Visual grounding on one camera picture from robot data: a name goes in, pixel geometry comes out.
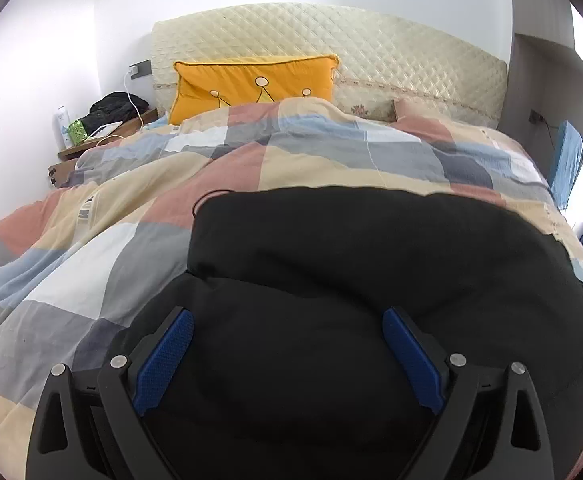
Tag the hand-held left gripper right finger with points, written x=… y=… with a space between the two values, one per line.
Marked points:
x=414 y=360

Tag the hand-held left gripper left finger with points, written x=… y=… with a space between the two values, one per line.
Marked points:
x=164 y=360

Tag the black puffer jacket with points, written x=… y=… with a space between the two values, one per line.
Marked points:
x=371 y=270

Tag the patchwork checked quilt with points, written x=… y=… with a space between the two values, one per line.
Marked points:
x=121 y=210

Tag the blue cloth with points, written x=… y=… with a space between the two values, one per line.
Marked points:
x=566 y=160

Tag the brown wooden nightstand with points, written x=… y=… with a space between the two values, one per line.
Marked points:
x=71 y=160

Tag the white tablet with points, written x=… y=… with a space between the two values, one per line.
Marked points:
x=105 y=130

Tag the green packet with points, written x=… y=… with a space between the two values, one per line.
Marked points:
x=77 y=132

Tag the white spray bottle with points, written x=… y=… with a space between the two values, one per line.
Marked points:
x=62 y=127

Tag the pink floral pillow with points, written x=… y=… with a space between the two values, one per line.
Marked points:
x=411 y=105

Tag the black bag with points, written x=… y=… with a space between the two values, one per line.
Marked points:
x=116 y=107

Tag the grey wardrobe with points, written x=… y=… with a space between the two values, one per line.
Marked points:
x=541 y=60

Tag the yellow crown print pillow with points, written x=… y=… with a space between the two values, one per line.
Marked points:
x=251 y=87

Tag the cream quilted headboard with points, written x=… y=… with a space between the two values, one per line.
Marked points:
x=371 y=45

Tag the black wall switch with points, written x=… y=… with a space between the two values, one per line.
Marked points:
x=537 y=116

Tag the grey wall socket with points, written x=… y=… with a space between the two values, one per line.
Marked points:
x=141 y=69

